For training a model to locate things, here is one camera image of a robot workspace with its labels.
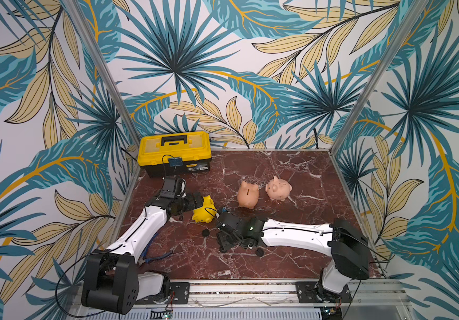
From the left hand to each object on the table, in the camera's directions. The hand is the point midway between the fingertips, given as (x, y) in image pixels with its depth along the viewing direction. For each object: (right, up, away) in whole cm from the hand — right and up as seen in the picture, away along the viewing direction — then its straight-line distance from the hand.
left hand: (194, 204), depth 85 cm
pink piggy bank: (+38, +6, +7) cm, 39 cm away
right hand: (+12, -13, -6) cm, 18 cm away
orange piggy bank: (+23, +3, +5) cm, 24 cm away
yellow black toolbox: (-21, +24, +11) cm, 34 cm away
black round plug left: (+4, -13, +3) cm, 14 cm away
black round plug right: (+28, -20, -2) cm, 34 cm away
